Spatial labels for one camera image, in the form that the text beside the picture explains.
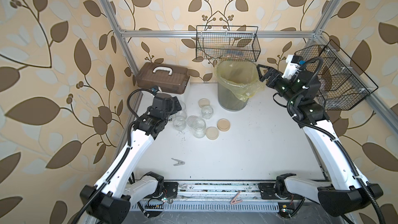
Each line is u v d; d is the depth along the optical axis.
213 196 0.74
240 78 1.08
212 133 0.92
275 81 0.56
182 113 1.00
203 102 1.11
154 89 0.63
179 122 0.99
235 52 0.94
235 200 0.71
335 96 0.61
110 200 0.36
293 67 0.55
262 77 0.57
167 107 0.57
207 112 1.03
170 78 0.94
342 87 0.72
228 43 0.98
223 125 0.97
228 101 0.99
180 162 0.83
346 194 0.36
